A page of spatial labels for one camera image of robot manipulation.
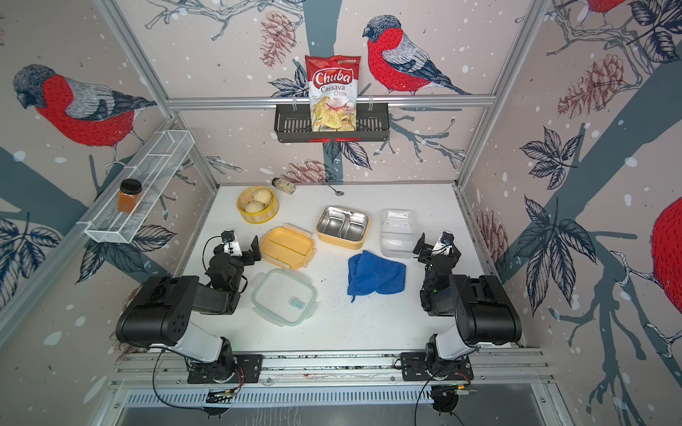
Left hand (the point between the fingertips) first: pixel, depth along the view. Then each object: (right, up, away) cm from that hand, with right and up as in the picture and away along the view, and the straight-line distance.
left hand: (246, 233), depth 91 cm
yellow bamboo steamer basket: (+3, +7, +16) cm, 18 cm away
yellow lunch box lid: (+13, -6, +8) cm, 16 cm away
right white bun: (-1, +13, +20) cm, 24 cm away
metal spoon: (+31, +15, +27) cm, 44 cm away
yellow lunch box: (+34, +1, +12) cm, 36 cm away
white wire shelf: (-28, +22, -6) cm, 36 cm away
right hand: (+66, -1, -1) cm, 66 cm away
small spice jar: (+7, +18, +27) cm, 33 cm away
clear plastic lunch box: (+56, -1, +14) cm, 58 cm away
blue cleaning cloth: (+43, -14, -1) cm, 45 cm away
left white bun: (-3, +9, +16) cm, 18 cm away
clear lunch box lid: (+14, -22, -3) cm, 26 cm away
